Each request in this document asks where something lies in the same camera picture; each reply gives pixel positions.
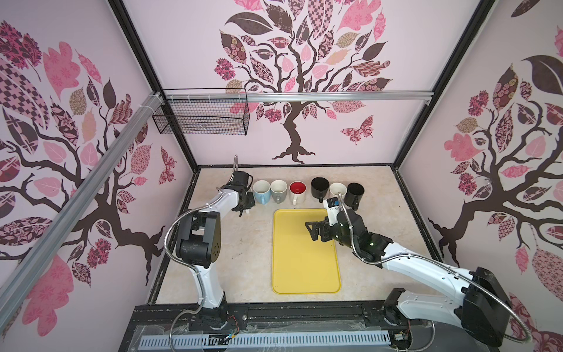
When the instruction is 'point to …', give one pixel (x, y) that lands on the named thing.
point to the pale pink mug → (336, 188)
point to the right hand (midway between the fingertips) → (315, 218)
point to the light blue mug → (262, 191)
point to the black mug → (354, 193)
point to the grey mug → (278, 190)
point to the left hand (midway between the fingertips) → (247, 204)
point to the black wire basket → (206, 111)
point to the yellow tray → (300, 264)
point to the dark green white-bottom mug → (319, 187)
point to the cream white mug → (297, 192)
